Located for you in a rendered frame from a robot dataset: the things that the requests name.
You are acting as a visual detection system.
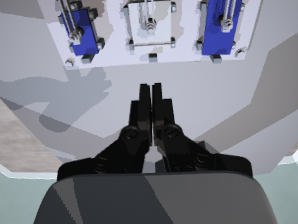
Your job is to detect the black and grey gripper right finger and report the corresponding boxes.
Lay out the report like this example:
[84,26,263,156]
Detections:
[152,83,253,177]

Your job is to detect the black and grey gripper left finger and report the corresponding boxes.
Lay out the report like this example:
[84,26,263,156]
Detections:
[57,83,152,181]

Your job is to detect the toggle clamp with red handle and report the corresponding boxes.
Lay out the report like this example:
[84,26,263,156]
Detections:
[55,0,84,45]
[218,0,236,32]

